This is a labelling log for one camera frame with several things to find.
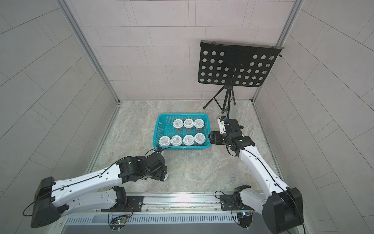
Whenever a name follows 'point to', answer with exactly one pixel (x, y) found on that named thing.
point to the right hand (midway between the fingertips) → (213, 134)
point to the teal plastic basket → (182, 131)
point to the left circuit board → (118, 222)
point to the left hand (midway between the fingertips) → (165, 171)
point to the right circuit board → (245, 219)
